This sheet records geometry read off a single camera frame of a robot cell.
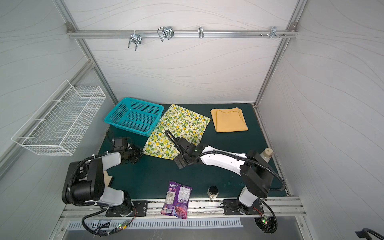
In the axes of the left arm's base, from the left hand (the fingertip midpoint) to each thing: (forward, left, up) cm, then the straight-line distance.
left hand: (147, 147), depth 95 cm
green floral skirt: (+22, -21, -1) cm, 30 cm away
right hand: (-6, -26, +7) cm, 28 cm away
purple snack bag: (-30, -23, +2) cm, 37 cm away
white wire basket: (-8, +32, +31) cm, 45 cm away
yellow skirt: (+25, -55, 0) cm, 61 cm away
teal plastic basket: (+28, +15, -2) cm, 32 cm away
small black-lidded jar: (-27, -41, +8) cm, 49 cm away
